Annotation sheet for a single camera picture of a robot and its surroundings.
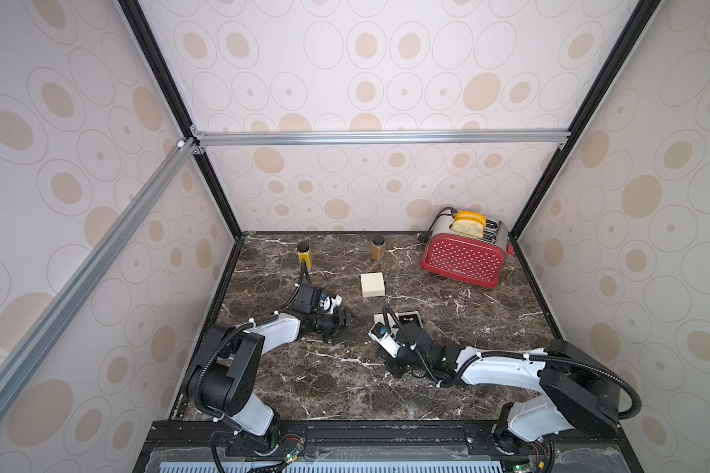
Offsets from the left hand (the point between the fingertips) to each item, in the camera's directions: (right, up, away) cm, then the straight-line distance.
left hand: (366, 327), depth 84 cm
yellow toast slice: (+34, +34, +11) cm, 49 cm away
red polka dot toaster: (+35, +19, +12) cm, 41 cm away
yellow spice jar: (-21, +22, +19) cm, 36 cm away
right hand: (+3, -8, -1) cm, 9 cm away
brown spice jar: (+5, +24, +22) cm, 33 cm away
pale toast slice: (+33, +30, +11) cm, 46 cm away
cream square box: (+12, +1, +9) cm, 15 cm away
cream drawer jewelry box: (+3, +11, +19) cm, 22 cm away
